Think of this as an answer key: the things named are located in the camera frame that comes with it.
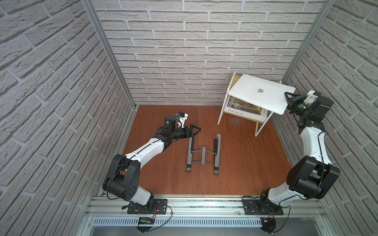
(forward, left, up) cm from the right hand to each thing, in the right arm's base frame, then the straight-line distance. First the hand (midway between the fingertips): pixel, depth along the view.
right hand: (279, 90), depth 75 cm
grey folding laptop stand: (-19, +41, -33) cm, 55 cm away
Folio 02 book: (+8, +15, -19) cm, 25 cm away
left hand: (-8, +45, -18) cm, 49 cm away
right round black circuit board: (-54, +12, -38) cm, 68 cm away
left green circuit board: (-49, +73, -39) cm, 96 cm away
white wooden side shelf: (-4, +3, -23) cm, 24 cm away
